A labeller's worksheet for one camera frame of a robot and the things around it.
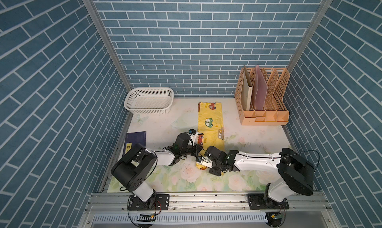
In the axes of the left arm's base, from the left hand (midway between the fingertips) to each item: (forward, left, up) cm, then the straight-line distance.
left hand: (205, 149), depth 88 cm
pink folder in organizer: (+33, -36, +18) cm, 52 cm away
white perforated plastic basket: (+44, +46, -4) cm, 64 cm away
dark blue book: (+10, +47, -5) cm, 49 cm away
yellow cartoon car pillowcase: (+21, -4, -4) cm, 22 cm away
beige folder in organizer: (+28, -25, +24) cm, 44 cm away
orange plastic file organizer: (+25, -49, +5) cm, 56 cm away
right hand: (-9, -3, -3) cm, 10 cm away
